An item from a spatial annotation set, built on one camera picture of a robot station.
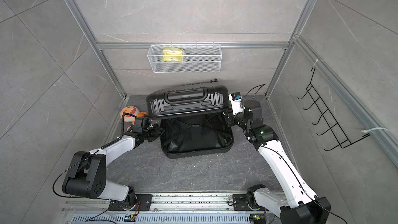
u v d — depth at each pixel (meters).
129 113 0.79
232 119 0.64
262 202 0.61
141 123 0.71
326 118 0.67
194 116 0.68
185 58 0.88
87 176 0.44
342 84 0.59
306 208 0.36
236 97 0.61
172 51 0.88
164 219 0.70
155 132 0.81
